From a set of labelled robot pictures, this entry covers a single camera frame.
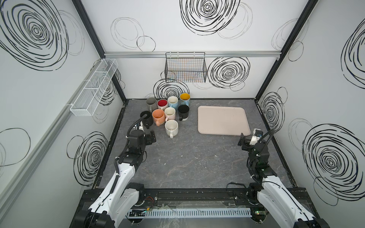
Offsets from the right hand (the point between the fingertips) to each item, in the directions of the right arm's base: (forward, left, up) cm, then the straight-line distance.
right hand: (249, 135), depth 82 cm
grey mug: (+28, +63, -4) cm, 69 cm away
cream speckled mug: (+12, +47, -11) cm, 50 cm away
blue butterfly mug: (+34, +39, -5) cm, 51 cm away
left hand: (+1, +61, +2) cm, 61 cm away
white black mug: (+23, +39, -6) cm, 46 cm away
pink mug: (+22, +49, -7) cm, 54 cm away
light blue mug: (+33, +48, -6) cm, 58 cm away
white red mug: (+31, +56, -7) cm, 64 cm away
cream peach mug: (+21, +57, -10) cm, 62 cm away
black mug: (+16, +64, -9) cm, 67 cm away
